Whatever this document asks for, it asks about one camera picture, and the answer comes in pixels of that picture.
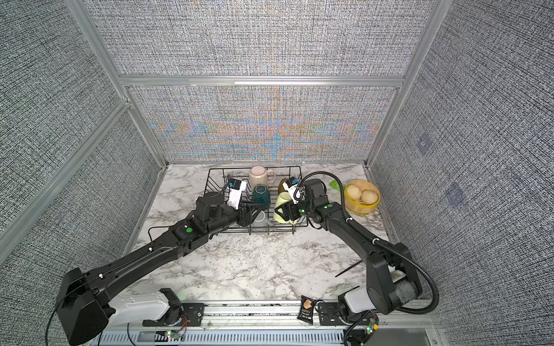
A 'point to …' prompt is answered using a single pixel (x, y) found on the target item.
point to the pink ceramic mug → (258, 174)
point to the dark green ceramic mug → (261, 195)
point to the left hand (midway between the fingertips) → (263, 203)
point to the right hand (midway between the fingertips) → (284, 199)
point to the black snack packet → (306, 309)
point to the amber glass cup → (280, 187)
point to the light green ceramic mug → (282, 199)
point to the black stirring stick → (349, 268)
